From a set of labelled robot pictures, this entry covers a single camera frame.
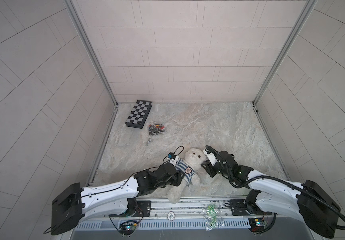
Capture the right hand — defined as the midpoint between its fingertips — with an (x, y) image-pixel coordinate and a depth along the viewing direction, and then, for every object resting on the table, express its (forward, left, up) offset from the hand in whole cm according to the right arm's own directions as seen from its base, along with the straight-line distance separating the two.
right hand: (201, 166), depth 82 cm
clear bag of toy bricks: (+27, +27, 0) cm, 39 cm away
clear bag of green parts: (-24, -2, -3) cm, 24 cm away
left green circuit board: (-25, +36, 0) cm, 44 cm away
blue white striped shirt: (-1, +10, +5) cm, 12 cm away
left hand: (-6, +9, +3) cm, 11 cm away
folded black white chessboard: (+39, +39, +2) cm, 55 cm away
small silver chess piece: (+18, +31, 0) cm, 36 cm away
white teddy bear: (+2, +3, +5) cm, 7 cm away
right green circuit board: (-27, -21, -5) cm, 35 cm away
